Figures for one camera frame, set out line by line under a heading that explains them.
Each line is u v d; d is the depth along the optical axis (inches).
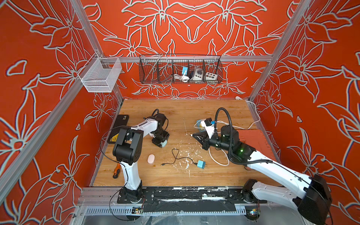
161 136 31.5
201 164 32.3
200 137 27.3
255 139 35.1
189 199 28.6
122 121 40.8
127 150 19.8
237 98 47.7
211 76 37.0
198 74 35.7
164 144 35.3
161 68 39.4
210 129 24.4
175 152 35.8
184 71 32.7
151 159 33.5
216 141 24.2
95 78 34.4
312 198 14.8
